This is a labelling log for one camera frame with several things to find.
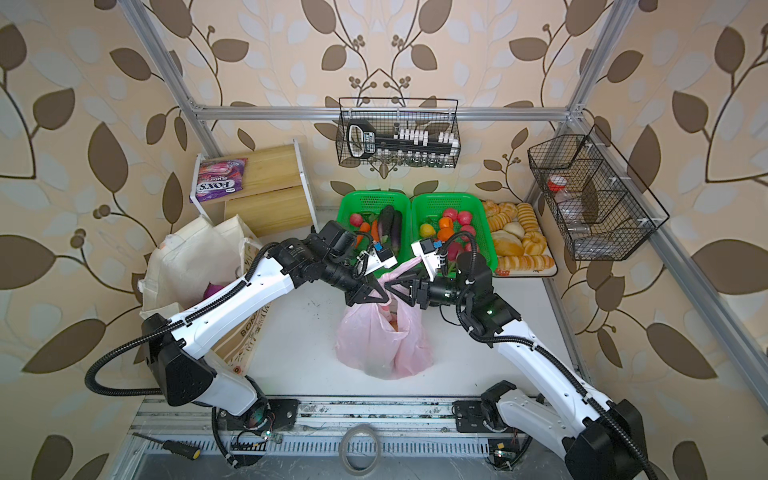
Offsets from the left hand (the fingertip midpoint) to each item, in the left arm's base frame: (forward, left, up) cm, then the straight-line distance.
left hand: (388, 296), depth 68 cm
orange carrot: (+38, +7, -21) cm, 44 cm away
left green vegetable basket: (+47, +7, -23) cm, 53 cm away
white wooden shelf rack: (+42, +41, -9) cm, 60 cm away
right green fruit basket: (+44, -24, -21) cm, 55 cm away
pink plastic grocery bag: (-7, 0, -8) cm, 11 cm away
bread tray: (+32, -45, -22) cm, 59 cm away
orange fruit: (+39, -19, -21) cm, 48 cm away
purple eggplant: (+41, -1, -21) cm, 47 cm away
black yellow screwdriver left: (-29, +46, -23) cm, 59 cm away
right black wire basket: (+21, -52, +8) cm, 57 cm away
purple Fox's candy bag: (+30, +48, +9) cm, 57 cm away
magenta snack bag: (+6, +49, -10) cm, 51 cm away
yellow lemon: (+39, -12, -21) cm, 45 cm away
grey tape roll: (-23, +8, -27) cm, 36 cm away
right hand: (+1, -1, +3) cm, 3 cm away
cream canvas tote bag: (+10, +55, -4) cm, 56 cm away
